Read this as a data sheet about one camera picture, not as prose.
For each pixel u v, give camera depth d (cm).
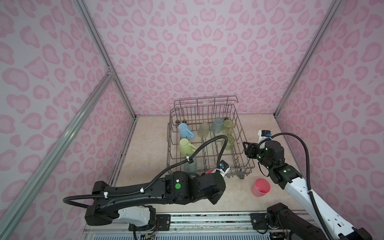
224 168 52
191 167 82
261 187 84
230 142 93
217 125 97
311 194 46
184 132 95
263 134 67
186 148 90
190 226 72
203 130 100
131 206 42
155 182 41
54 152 55
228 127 98
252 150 68
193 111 107
